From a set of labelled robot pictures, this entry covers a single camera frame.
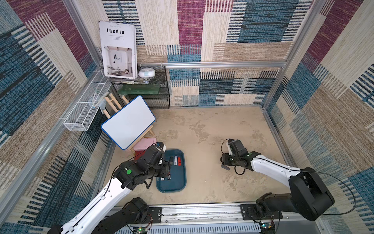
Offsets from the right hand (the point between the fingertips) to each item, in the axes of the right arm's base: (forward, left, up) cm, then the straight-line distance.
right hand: (223, 157), depth 90 cm
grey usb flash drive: (-5, -1, -3) cm, 6 cm away
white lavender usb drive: (-1, +29, -2) cm, 29 cm away
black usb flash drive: (0, +32, -2) cm, 32 cm away
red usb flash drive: (-2, +27, -1) cm, 27 cm away
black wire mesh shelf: (+33, +41, +23) cm, 57 cm away
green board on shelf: (+43, +55, +19) cm, 73 cm away
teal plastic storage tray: (-15, +27, +2) cm, 31 cm away
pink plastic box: (+10, +50, +2) cm, 51 cm away
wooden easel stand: (+19, +60, +26) cm, 68 cm away
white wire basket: (+19, +86, +18) cm, 90 cm away
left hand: (-11, +31, +15) cm, 37 cm away
